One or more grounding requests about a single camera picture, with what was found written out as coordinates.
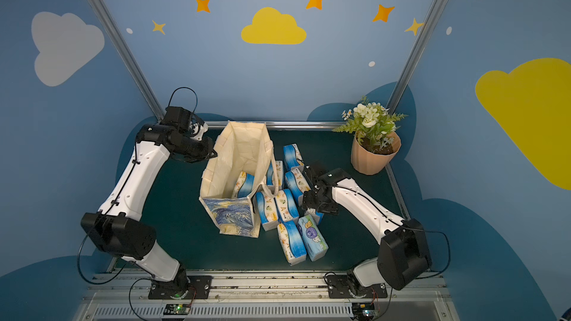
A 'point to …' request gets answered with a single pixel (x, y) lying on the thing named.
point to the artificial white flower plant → (372, 124)
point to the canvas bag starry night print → (239, 146)
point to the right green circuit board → (364, 310)
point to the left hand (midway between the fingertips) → (220, 151)
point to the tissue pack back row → (291, 155)
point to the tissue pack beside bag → (279, 174)
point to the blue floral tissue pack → (297, 183)
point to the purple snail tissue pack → (313, 239)
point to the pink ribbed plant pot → (371, 154)
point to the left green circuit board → (177, 309)
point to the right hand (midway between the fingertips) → (318, 205)
